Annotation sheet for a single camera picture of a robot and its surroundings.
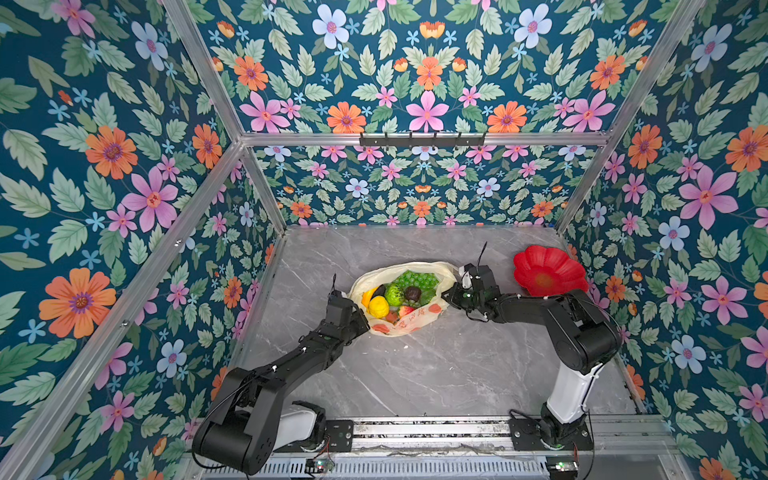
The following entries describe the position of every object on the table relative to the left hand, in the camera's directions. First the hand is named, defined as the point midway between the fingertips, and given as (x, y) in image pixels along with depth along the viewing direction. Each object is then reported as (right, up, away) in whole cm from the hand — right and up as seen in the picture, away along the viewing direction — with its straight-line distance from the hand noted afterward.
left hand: (371, 310), depth 89 cm
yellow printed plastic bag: (+1, +8, +2) cm, 8 cm away
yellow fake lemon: (+2, 0, +3) cm, 4 cm away
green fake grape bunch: (+15, +6, +10) cm, 19 cm away
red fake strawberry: (+10, -1, +3) cm, 11 cm away
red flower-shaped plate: (+63, +10, +18) cm, 66 cm away
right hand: (+22, +5, +8) cm, 23 cm away
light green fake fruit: (+7, +4, +5) cm, 9 cm away
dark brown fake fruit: (+13, +4, +7) cm, 15 cm away
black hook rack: (+16, +53, +5) cm, 55 cm away
